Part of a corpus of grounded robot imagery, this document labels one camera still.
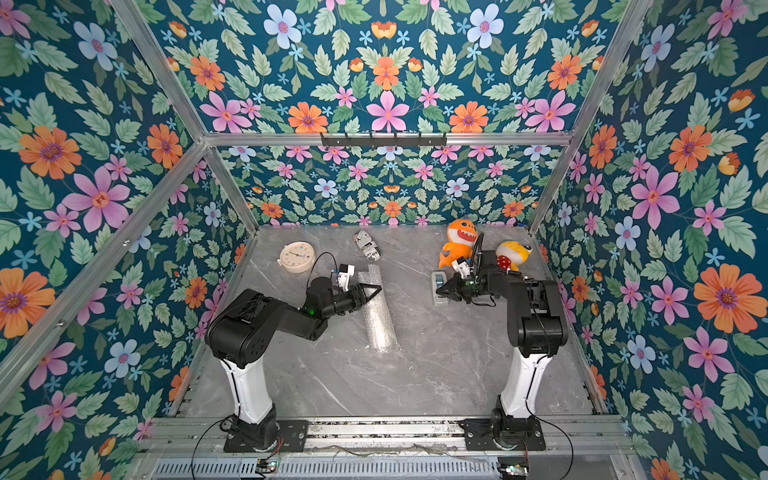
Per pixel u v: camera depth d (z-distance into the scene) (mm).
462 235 1075
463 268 932
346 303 855
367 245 1108
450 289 867
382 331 854
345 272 886
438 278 985
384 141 930
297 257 1077
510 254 1024
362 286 863
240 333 514
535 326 532
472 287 862
